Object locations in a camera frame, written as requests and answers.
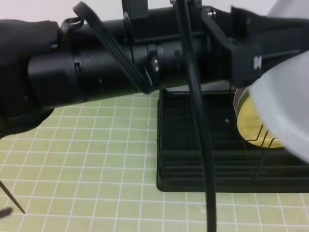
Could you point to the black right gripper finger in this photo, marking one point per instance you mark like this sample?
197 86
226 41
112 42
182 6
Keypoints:
273 34

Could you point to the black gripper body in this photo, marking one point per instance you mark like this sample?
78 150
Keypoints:
193 53

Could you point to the grey round plate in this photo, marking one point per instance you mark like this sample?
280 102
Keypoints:
281 95

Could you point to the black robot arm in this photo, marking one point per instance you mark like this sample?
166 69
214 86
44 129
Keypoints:
43 66

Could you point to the green plate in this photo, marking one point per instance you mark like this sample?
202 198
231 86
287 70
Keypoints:
245 94

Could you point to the pink plate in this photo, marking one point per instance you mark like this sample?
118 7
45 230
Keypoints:
237 97

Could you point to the yellow plate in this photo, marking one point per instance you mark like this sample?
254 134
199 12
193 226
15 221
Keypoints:
251 127

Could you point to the green checkered tablecloth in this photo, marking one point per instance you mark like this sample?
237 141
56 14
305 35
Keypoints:
92 168

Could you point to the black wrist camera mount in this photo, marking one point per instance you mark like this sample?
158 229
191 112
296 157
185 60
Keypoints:
146 26

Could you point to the black wire dish rack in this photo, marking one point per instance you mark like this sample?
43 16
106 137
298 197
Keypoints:
216 156

